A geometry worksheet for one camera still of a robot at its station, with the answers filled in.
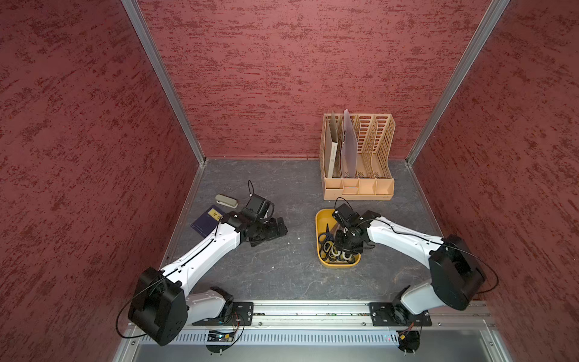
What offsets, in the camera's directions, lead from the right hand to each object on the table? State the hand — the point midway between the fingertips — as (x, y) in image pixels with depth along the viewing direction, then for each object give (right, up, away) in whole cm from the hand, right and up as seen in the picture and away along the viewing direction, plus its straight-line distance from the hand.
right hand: (339, 252), depth 85 cm
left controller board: (-44, -23, -12) cm, 51 cm away
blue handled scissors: (-4, +5, +6) cm, 9 cm away
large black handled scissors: (-2, 0, -2) cm, 3 cm away
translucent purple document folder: (+11, +45, +31) cm, 56 cm away
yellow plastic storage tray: (-5, +13, +7) cm, 15 cm away
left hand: (-24, +7, -4) cm, 25 cm away
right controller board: (+20, -24, -14) cm, 34 cm away
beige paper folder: (-3, +42, +2) cm, 43 cm away
